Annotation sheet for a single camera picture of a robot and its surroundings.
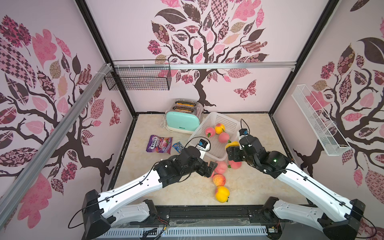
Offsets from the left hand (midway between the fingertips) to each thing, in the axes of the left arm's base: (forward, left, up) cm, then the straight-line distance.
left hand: (207, 163), depth 70 cm
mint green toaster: (+37, +13, -5) cm, 40 cm away
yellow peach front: (-10, -8, -15) cm, 19 cm away
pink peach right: (+6, -17, -15) cm, 24 cm away
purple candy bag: (+23, +30, -18) cm, 42 cm away
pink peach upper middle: (+4, -9, -14) cm, 17 cm away
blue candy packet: (+22, +17, -20) cm, 35 cm away
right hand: (+6, -14, +1) cm, 15 cm away
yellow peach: (+34, -11, -15) cm, 38 cm away
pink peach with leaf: (+31, -4, -14) cm, 34 cm away
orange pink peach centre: (-3, -7, -15) cm, 16 cm away
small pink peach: (+27, -14, -16) cm, 35 cm away
